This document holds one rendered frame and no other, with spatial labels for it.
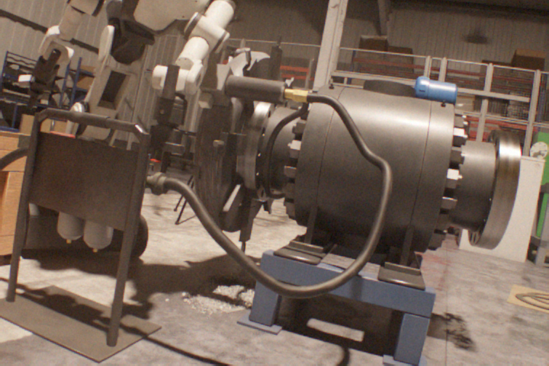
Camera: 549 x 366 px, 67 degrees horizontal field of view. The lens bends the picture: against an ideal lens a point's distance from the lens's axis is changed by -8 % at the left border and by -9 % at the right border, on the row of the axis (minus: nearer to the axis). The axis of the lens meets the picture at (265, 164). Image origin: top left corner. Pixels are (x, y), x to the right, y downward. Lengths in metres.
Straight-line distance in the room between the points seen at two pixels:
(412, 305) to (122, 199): 0.90
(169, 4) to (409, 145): 0.94
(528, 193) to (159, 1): 4.57
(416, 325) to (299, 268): 0.40
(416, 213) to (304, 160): 0.42
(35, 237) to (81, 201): 0.63
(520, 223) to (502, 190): 3.79
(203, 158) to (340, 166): 0.47
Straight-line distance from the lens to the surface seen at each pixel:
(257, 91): 1.46
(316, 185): 1.55
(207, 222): 1.08
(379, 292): 1.43
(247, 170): 1.69
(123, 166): 1.15
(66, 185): 1.26
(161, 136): 1.25
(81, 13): 1.73
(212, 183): 1.58
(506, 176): 1.62
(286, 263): 1.46
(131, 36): 1.72
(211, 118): 1.56
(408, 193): 1.52
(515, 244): 5.40
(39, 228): 1.82
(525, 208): 5.40
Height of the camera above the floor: 0.54
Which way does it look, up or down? level
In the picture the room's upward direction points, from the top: 11 degrees clockwise
